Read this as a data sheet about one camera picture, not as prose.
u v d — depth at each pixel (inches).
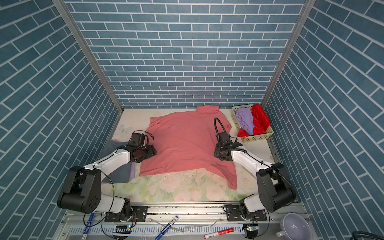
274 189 17.1
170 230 27.4
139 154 30.3
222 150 25.1
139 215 29.0
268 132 40.1
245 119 41.3
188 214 29.6
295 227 27.6
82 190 34.9
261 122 41.5
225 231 26.9
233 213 29.0
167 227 27.2
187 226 27.8
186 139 41.7
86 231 26.8
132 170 34.1
